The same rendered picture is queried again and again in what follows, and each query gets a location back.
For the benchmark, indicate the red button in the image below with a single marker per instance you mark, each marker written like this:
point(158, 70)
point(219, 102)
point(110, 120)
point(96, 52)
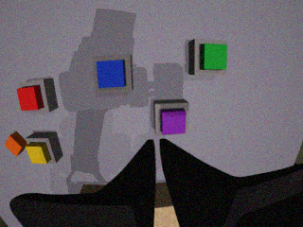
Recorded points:
point(37, 96)

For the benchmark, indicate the purple button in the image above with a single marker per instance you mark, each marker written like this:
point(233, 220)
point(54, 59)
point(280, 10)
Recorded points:
point(170, 116)

